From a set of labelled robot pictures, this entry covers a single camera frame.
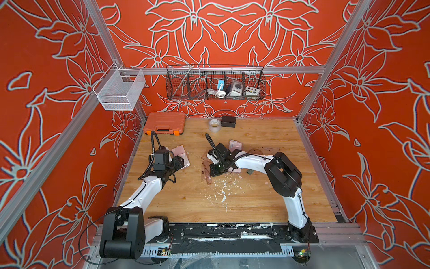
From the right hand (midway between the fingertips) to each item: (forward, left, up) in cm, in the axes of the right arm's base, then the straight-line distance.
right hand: (206, 174), depth 90 cm
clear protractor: (+18, -30, -2) cm, 35 cm away
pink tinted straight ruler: (+5, 0, -1) cm, 5 cm away
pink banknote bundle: (+17, +18, -2) cm, 25 cm away
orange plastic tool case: (+35, +25, +5) cm, 43 cm away
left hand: (+5, +14, +7) cm, 16 cm away
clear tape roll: (+35, -4, -1) cm, 35 cm away
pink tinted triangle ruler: (+11, +1, 0) cm, 11 cm away
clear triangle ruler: (+19, -42, -3) cm, 46 cm away
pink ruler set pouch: (+21, -16, 0) cm, 26 cm away
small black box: (+40, -14, +2) cm, 43 cm away
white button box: (+39, -26, +28) cm, 54 cm away
